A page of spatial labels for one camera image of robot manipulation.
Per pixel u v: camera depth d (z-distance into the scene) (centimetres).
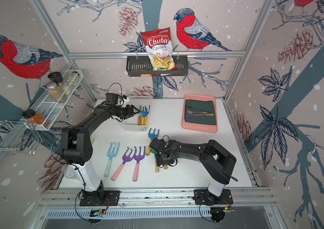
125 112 83
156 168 83
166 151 58
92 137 58
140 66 95
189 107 114
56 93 72
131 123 106
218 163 44
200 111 112
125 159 88
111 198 73
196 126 104
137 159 87
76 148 50
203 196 73
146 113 110
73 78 86
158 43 81
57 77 73
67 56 92
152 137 98
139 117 107
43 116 65
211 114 109
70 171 80
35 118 61
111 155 90
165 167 83
